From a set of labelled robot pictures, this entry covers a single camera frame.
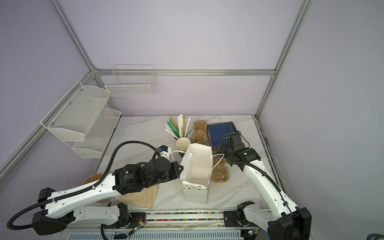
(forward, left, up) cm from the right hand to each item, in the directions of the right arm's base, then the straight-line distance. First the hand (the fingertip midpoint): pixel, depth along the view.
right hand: (222, 150), depth 80 cm
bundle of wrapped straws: (+21, +26, -3) cm, 34 cm away
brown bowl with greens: (-11, +69, -6) cm, 70 cm away
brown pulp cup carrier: (+22, +12, -13) cm, 28 cm away
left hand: (-14, +20, +7) cm, 25 cm away
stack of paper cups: (+8, +22, -5) cm, 24 cm away
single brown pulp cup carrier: (-6, 0, -16) cm, 17 cm away
